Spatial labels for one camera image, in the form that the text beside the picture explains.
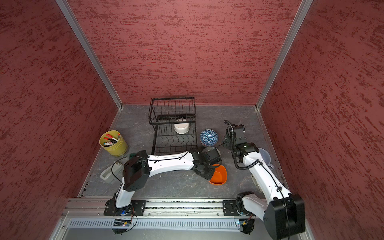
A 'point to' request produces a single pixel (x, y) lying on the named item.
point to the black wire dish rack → (175, 121)
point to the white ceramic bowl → (181, 128)
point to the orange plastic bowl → (220, 175)
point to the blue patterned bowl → (209, 137)
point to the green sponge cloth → (131, 155)
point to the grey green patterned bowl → (212, 151)
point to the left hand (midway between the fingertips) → (207, 177)
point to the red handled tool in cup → (112, 139)
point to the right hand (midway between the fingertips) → (228, 144)
